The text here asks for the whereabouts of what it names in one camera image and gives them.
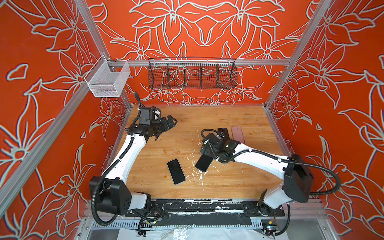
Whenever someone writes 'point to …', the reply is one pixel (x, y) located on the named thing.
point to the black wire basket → (188, 73)
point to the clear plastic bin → (107, 78)
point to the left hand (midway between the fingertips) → (170, 123)
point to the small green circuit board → (269, 228)
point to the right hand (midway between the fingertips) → (204, 151)
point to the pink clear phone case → (237, 134)
